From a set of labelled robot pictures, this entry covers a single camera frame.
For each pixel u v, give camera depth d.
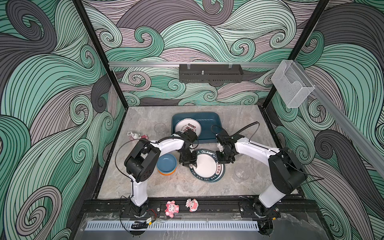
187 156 0.76
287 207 0.75
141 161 0.50
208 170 0.84
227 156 0.75
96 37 0.83
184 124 1.07
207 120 1.11
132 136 0.92
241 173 0.83
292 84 0.78
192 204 0.73
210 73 0.92
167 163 0.81
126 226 0.69
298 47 0.85
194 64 0.95
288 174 0.45
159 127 1.04
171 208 0.71
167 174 0.80
